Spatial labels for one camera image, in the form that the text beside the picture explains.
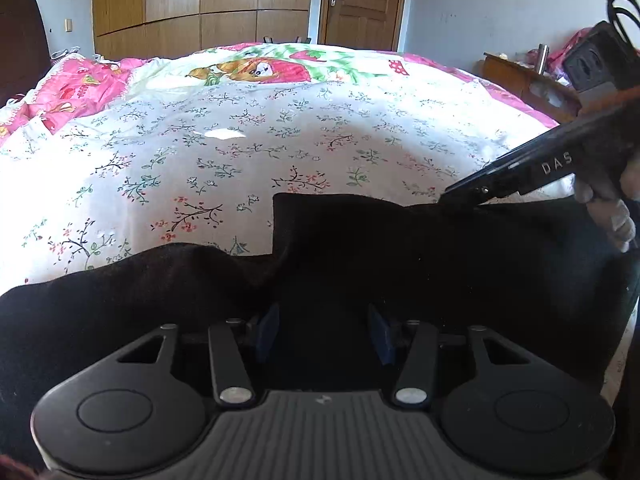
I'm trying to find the floral printed blanket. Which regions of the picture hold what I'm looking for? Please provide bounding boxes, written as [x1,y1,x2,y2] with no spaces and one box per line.
[0,41,591,301]

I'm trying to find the dark wooden headboard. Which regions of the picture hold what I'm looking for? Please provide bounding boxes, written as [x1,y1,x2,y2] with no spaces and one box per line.
[0,0,52,107]

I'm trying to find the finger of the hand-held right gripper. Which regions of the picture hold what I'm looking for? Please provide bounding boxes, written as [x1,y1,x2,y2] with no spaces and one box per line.
[442,161,524,207]

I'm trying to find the person's right hand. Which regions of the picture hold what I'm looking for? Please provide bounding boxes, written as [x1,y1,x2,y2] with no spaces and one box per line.
[575,160,640,252]

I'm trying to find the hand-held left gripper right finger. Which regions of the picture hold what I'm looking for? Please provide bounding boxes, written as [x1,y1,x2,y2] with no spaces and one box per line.
[367,302,532,408]

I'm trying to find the pink cloth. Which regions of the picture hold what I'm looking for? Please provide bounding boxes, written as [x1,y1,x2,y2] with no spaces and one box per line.
[547,27,593,78]

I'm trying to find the black pants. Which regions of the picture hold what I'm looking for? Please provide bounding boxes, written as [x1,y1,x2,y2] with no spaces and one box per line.
[0,192,640,466]

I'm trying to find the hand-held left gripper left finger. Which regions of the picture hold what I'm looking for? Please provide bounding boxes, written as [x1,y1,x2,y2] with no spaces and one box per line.
[116,302,281,408]

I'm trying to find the black cable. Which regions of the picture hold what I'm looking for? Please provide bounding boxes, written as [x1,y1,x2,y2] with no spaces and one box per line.
[605,0,640,56]

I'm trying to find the wooden door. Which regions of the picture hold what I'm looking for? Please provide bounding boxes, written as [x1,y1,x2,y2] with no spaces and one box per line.
[320,0,410,52]

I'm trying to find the wooden side table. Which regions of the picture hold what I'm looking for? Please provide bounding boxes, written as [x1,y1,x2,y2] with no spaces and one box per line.
[482,51,588,123]

